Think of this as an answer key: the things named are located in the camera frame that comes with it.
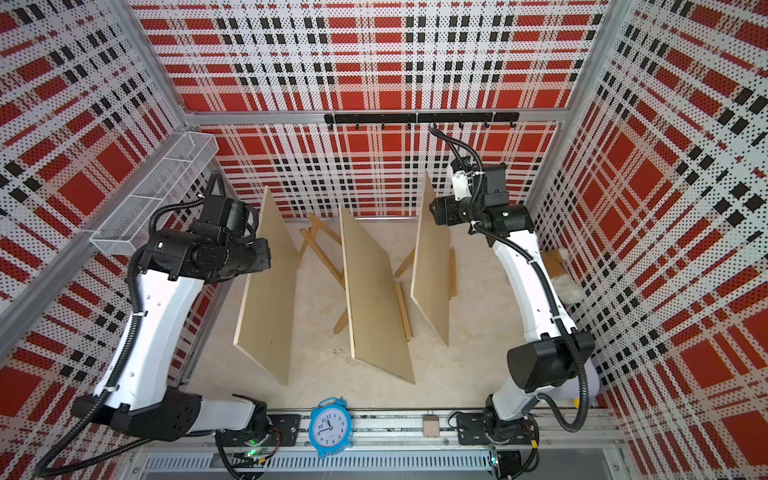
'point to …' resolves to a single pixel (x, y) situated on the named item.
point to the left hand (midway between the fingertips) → (265, 258)
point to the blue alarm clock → (330, 427)
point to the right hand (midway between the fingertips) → (447, 204)
